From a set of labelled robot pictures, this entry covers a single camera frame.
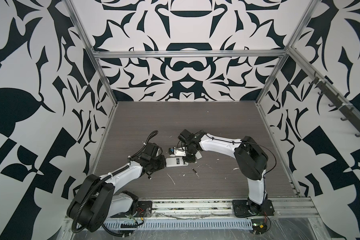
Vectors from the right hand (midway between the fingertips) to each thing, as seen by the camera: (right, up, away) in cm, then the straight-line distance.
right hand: (184, 155), depth 90 cm
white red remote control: (-7, -3, -1) cm, 8 cm away
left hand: (-10, -2, -3) cm, 10 cm away
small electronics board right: (+35, -28, -19) cm, 48 cm away
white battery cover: (+9, 0, +2) cm, 9 cm away
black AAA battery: (+6, -8, -3) cm, 10 cm away
